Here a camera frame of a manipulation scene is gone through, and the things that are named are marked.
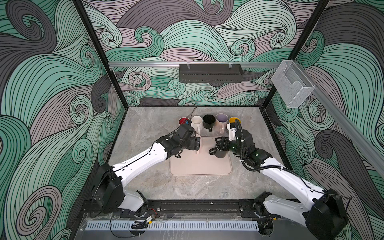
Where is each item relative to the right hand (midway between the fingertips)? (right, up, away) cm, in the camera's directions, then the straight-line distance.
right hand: (217, 139), depth 80 cm
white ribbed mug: (-10, +8, +27) cm, 30 cm away
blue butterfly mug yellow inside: (+14, +10, +20) cm, 27 cm away
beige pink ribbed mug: (+6, +7, +18) cm, 20 cm away
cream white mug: (-19, +10, +19) cm, 28 cm away
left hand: (-13, 0, +1) cm, 13 cm away
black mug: (+2, -10, +10) cm, 14 cm away
